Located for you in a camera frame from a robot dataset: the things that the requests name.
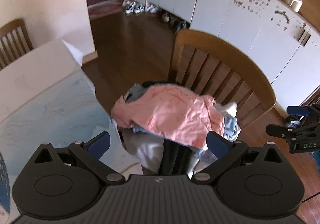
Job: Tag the wooden chair by wall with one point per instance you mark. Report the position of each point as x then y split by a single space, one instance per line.
15 42

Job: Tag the shoes on floor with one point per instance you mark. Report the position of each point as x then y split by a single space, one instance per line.
133 7

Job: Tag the pile of clothes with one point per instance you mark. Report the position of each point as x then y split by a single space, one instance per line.
163 156

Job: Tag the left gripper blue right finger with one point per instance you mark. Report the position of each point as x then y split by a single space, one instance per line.
228 155

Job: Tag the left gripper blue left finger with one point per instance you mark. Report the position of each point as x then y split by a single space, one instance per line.
88 154

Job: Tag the pink patterned shirt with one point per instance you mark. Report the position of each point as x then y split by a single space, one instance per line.
173 112

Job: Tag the white cabinet row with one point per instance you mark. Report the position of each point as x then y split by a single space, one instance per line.
281 42

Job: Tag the wooden slat-back chair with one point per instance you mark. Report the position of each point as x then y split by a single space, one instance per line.
222 71

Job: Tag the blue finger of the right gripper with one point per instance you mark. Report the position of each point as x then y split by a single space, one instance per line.
283 131
298 110

